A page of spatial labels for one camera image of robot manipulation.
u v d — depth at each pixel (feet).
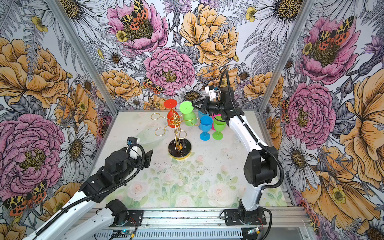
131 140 1.99
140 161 2.11
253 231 2.34
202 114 3.25
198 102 2.52
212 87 2.49
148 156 2.14
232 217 2.43
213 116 3.54
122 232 2.33
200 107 2.45
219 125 3.08
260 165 1.56
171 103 2.75
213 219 2.47
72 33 2.62
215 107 2.34
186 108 2.57
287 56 2.93
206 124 3.04
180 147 3.24
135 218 2.42
